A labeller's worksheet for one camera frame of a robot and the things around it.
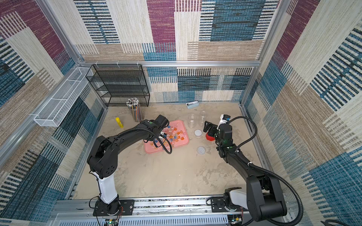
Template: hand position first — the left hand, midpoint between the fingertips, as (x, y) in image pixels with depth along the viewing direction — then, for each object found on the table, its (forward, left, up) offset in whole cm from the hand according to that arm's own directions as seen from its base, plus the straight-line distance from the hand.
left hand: (145, 127), depth 91 cm
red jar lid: (-2, -43, -11) cm, 44 cm away
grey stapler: (+30, -32, -10) cm, 45 cm away
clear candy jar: (+9, -31, -5) cm, 33 cm away
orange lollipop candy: (-1, -24, -12) cm, 26 cm away
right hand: (-2, -43, +3) cm, 43 cm away
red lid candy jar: (+11, -38, -2) cm, 40 cm away
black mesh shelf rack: (+36, +25, +8) cm, 45 cm away
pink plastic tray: (+3, -21, -12) cm, 24 cm away
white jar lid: (+3, -35, -12) cm, 37 cm away
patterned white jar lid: (-10, -36, -12) cm, 39 cm away
